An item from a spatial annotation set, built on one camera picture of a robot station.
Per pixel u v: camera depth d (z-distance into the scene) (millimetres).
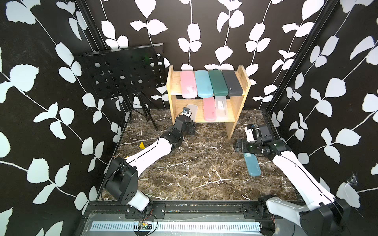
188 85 716
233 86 691
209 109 907
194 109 907
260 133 593
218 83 729
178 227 701
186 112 717
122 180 424
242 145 692
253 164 901
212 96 668
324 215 372
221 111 909
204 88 690
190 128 756
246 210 736
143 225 703
